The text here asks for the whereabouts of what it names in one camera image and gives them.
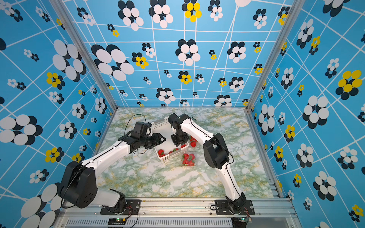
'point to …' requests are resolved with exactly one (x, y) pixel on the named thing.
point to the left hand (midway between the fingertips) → (165, 139)
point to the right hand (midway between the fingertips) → (180, 143)
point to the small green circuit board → (117, 221)
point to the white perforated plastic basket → (169, 147)
